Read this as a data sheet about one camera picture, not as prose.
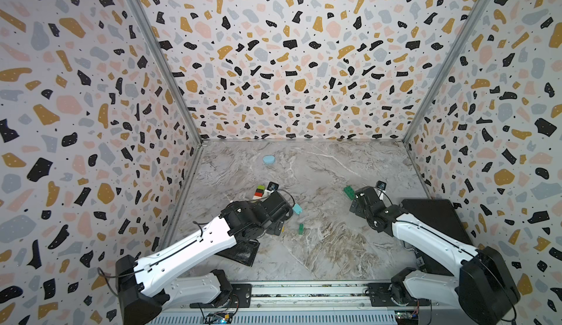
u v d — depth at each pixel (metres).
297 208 0.95
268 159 1.13
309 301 0.73
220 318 0.70
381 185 0.76
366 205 0.67
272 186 0.64
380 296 0.73
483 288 0.40
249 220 0.48
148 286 0.38
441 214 0.95
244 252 0.82
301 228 0.88
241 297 0.73
